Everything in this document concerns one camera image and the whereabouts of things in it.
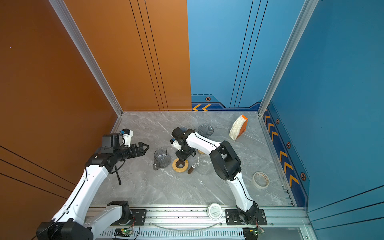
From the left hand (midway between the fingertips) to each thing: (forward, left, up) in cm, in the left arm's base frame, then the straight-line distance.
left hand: (142, 146), depth 80 cm
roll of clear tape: (-14, -63, -15) cm, 66 cm away
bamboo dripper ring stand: (-4, -19, -17) cm, 26 cm away
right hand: (+2, -21, -15) cm, 26 cm away
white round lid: (-29, -38, -11) cm, 49 cm away
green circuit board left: (-37, +5, -19) cm, 42 cm away
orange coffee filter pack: (+21, -57, -8) cm, 62 cm away
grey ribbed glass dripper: (+22, -35, -13) cm, 44 cm away
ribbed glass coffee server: (+2, -7, -17) cm, 19 cm away
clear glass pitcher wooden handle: (-5, -34, -13) cm, 36 cm away
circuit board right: (-36, -56, -19) cm, 69 cm away
